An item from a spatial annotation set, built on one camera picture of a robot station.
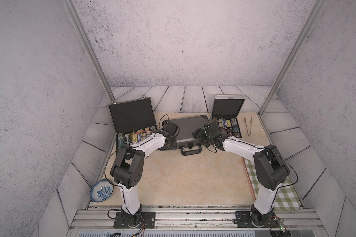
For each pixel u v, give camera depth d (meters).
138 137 1.02
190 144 0.96
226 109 1.09
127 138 1.02
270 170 0.49
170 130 0.76
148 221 0.73
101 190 0.82
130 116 1.08
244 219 0.73
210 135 0.73
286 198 0.79
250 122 1.14
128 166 0.49
